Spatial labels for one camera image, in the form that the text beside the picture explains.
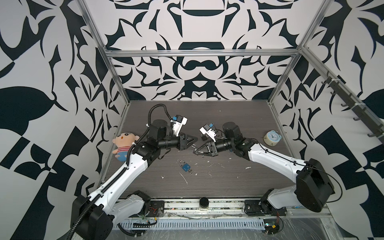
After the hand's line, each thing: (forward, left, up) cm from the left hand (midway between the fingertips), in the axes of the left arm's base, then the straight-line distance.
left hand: (196, 136), depth 69 cm
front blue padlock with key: (-4, +6, -26) cm, 27 cm away
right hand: (-6, 0, -5) cm, 8 cm away
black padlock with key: (-1, -4, 0) cm, 4 cm away
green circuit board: (-33, -34, -28) cm, 55 cm away
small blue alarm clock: (+12, -49, -23) cm, 56 cm away
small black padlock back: (-3, +1, -4) cm, 5 cm away
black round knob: (-24, -3, -17) cm, 29 cm away
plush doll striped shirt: (+9, +42, -18) cm, 46 cm away
